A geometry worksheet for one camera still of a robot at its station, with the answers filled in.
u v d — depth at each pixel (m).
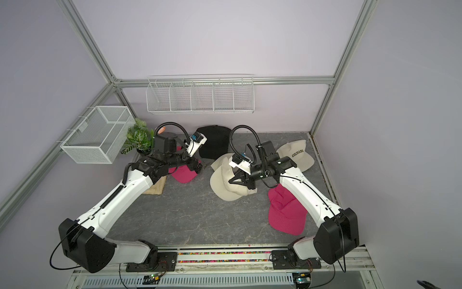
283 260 0.74
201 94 0.99
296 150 1.05
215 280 1.58
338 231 0.40
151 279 0.72
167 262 0.74
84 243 0.38
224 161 0.78
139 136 0.83
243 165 0.63
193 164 0.67
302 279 0.72
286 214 0.83
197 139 0.63
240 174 0.66
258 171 0.64
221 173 0.82
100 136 0.83
